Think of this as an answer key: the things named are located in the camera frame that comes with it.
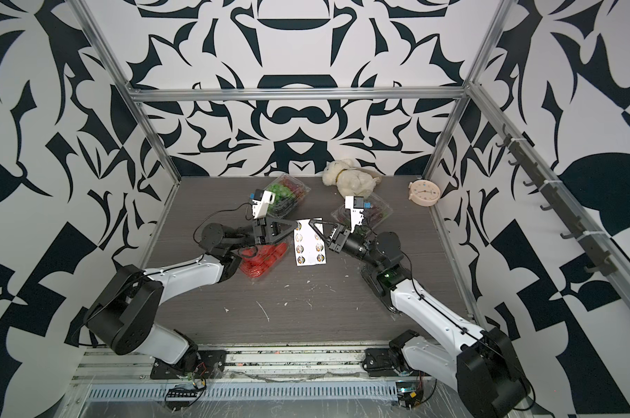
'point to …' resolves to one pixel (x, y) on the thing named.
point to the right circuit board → (408, 394)
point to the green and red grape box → (289, 194)
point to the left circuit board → (179, 398)
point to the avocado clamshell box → (390, 306)
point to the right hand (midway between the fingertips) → (310, 224)
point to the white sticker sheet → (309, 246)
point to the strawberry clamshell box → (256, 260)
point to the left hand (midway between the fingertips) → (294, 224)
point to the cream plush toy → (351, 180)
